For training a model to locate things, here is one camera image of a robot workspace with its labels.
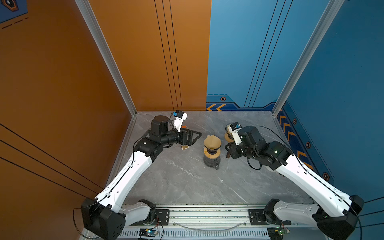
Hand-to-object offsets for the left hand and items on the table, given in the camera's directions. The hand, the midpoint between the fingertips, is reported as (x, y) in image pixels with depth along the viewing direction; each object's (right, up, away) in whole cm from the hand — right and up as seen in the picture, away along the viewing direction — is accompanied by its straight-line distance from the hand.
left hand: (195, 132), depth 70 cm
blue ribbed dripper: (+9, -12, +14) cm, 21 cm away
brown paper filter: (+9, -7, +15) cm, 18 cm away
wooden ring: (+9, -15, +14) cm, 22 cm away
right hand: (+15, -6, +1) cm, 16 cm away
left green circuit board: (-23, -48, +1) cm, 53 cm away
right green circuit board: (+38, -48, 0) cm, 62 cm away
